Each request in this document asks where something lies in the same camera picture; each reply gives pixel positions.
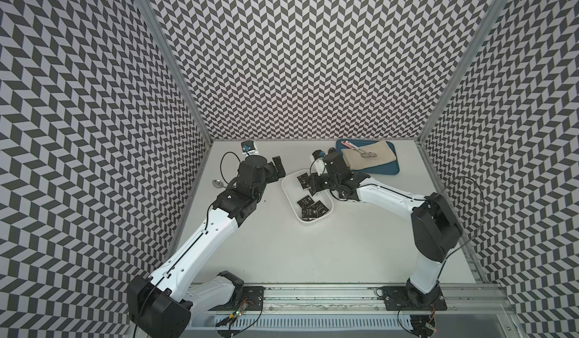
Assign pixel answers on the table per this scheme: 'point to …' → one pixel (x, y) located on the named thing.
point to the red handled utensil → (363, 153)
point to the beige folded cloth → (355, 161)
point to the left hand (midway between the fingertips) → (268, 162)
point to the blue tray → (390, 168)
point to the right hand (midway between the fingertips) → (308, 181)
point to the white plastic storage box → (295, 193)
